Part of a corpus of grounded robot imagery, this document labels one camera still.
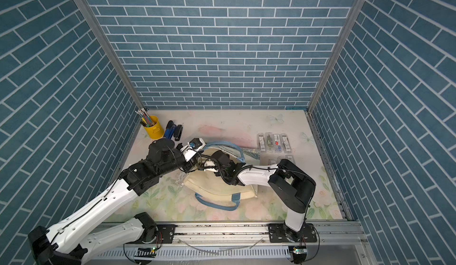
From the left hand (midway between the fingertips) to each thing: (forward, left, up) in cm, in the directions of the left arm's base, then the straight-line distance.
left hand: (206, 151), depth 71 cm
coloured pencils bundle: (+29, +38, -13) cm, 50 cm away
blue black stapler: (+30, +27, -23) cm, 46 cm away
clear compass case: (+20, -42, -22) cm, 51 cm away
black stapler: (+27, +22, -22) cm, 41 cm away
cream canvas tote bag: (-4, -5, -15) cm, 17 cm away
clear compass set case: (+20, -32, -22) cm, 44 cm away
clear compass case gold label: (+19, -28, -23) cm, 41 cm away
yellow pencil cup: (+24, +33, -18) cm, 44 cm away
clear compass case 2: (+11, -42, -23) cm, 49 cm away
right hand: (+8, -4, -18) cm, 20 cm away
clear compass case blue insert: (+20, -37, -22) cm, 47 cm away
